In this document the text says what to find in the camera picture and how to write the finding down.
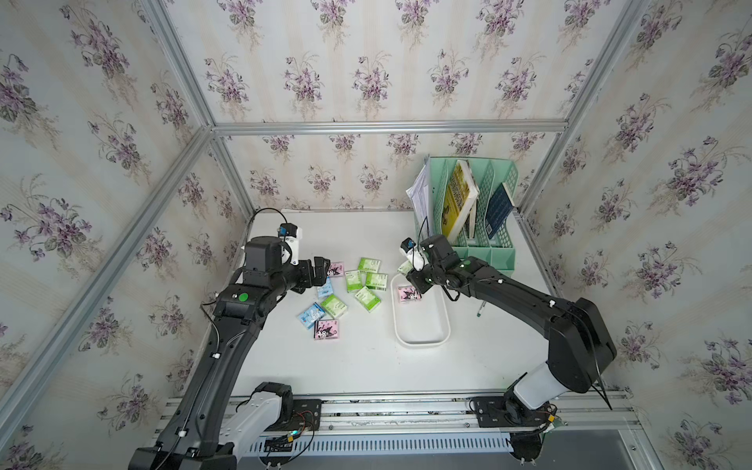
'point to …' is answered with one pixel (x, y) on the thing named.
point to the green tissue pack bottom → (405, 267)
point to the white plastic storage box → (419, 320)
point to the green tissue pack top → (369, 264)
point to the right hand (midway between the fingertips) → (413, 273)
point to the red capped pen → (484, 303)
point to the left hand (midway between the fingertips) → (317, 262)
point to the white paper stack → (419, 192)
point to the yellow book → (459, 201)
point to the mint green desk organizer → (497, 254)
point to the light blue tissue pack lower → (310, 315)
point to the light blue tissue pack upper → (327, 289)
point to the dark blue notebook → (498, 210)
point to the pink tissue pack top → (337, 269)
